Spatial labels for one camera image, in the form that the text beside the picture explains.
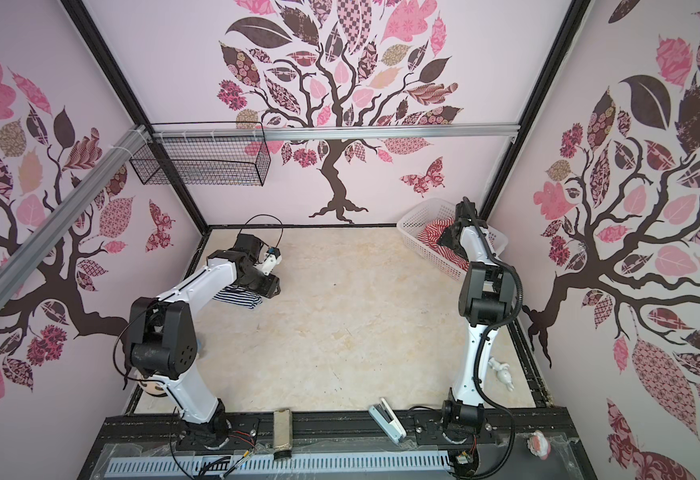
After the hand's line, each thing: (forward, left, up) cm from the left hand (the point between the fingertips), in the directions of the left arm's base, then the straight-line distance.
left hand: (270, 291), depth 92 cm
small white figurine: (-24, -68, -3) cm, 72 cm away
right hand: (+19, -64, +2) cm, 67 cm away
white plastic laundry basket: (+38, -59, 0) cm, 70 cm away
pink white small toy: (-41, -70, -1) cm, 81 cm away
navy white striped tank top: (+1, +12, -5) cm, 13 cm away
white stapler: (-35, -35, -5) cm, 50 cm away
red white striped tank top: (+27, -57, -3) cm, 63 cm away
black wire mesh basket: (+36, +21, +26) cm, 49 cm away
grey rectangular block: (-39, -9, -4) cm, 40 cm away
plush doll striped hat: (-29, +24, 0) cm, 38 cm away
